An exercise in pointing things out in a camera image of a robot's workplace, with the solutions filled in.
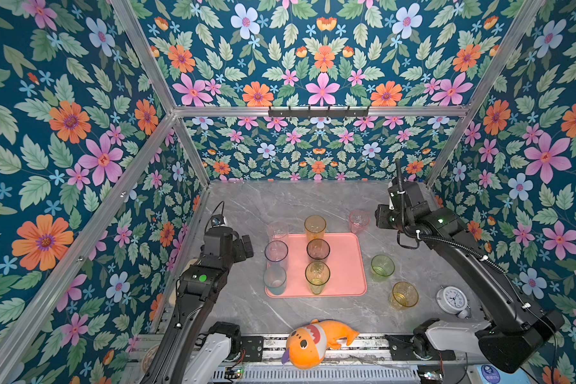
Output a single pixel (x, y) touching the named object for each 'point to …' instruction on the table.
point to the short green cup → (382, 267)
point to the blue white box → (490, 374)
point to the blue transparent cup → (276, 250)
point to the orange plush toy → (306, 346)
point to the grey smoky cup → (318, 250)
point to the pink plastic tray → (347, 263)
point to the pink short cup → (358, 220)
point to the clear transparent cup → (278, 230)
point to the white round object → (454, 301)
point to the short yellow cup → (403, 295)
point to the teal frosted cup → (274, 279)
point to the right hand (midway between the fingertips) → (386, 209)
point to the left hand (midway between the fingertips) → (238, 240)
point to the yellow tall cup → (314, 226)
